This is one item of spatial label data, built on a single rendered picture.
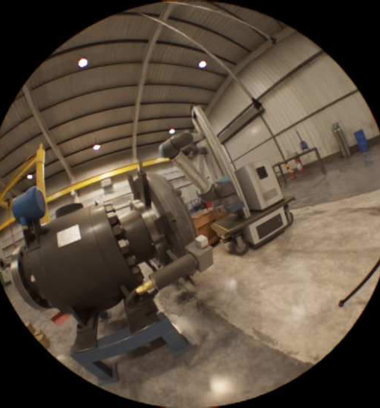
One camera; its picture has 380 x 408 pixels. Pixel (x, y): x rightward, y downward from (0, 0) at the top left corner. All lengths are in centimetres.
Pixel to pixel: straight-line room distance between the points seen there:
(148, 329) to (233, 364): 39
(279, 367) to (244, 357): 16
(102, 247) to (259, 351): 81
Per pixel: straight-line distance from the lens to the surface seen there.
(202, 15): 864
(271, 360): 70
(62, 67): 863
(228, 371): 71
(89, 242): 66
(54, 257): 73
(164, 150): 105
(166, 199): 62
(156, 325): 67
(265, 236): 143
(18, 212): 84
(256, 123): 973
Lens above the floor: 66
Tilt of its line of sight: 1 degrees up
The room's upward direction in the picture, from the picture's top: 22 degrees counter-clockwise
